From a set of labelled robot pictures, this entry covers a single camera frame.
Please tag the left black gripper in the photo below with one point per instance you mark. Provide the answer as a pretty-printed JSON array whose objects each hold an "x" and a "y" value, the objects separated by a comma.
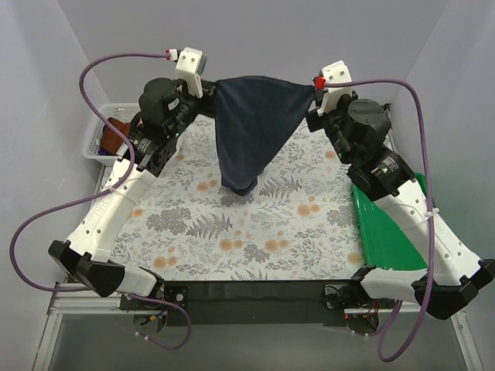
[{"x": 209, "y": 99}]

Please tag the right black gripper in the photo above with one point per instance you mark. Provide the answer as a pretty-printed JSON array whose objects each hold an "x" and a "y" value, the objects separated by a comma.
[{"x": 314, "y": 116}]

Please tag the grey blue towel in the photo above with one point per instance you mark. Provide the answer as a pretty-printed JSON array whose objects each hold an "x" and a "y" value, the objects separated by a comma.
[{"x": 255, "y": 117}]

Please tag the brown towel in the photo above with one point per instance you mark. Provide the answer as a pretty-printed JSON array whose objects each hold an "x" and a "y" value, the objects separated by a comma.
[{"x": 110, "y": 141}]

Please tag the purple towel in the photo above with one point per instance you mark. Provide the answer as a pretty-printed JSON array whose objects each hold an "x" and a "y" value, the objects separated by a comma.
[{"x": 103, "y": 152}]

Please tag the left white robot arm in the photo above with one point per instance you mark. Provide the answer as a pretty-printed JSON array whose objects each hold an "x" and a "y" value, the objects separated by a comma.
[{"x": 86, "y": 253}]

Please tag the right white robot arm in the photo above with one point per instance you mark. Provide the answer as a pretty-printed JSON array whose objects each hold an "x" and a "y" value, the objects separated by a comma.
[{"x": 454, "y": 275}]

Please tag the white plastic basket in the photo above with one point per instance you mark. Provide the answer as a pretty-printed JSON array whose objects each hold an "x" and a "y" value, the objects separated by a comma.
[{"x": 92, "y": 140}]

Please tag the floral table mat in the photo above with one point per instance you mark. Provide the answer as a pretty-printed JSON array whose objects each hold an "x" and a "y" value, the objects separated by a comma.
[{"x": 297, "y": 223}]

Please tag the green plastic bin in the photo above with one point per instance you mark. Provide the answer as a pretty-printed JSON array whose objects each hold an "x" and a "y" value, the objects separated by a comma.
[{"x": 384, "y": 244}]

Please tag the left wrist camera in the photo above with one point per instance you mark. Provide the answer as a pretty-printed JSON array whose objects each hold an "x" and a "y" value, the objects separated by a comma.
[{"x": 190, "y": 65}]

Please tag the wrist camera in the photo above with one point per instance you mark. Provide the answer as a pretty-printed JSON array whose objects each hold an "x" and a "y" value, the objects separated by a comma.
[
  {"x": 190, "y": 65},
  {"x": 331, "y": 81}
]

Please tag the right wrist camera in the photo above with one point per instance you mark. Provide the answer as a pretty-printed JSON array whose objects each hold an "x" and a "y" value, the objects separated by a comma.
[{"x": 331, "y": 81}]

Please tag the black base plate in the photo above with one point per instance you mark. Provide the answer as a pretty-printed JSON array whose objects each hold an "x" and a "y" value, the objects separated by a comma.
[{"x": 323, "y": 302}]

